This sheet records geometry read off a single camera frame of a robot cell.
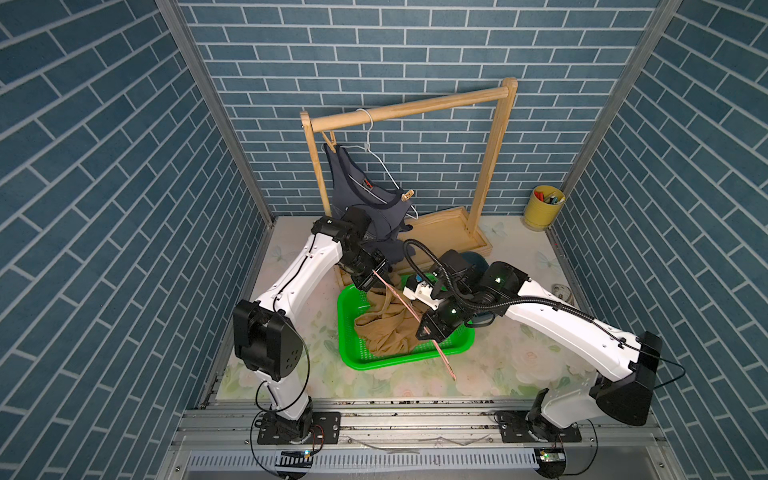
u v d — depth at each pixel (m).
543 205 1.09
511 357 0.87
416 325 0.65
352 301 0.88
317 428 0.72
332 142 0.81
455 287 0.52
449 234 1.16
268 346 0.46
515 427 0.74
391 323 0.85
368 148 0.72
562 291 0.97
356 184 0.87
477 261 1.00
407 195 0.74
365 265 0.68
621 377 0.41
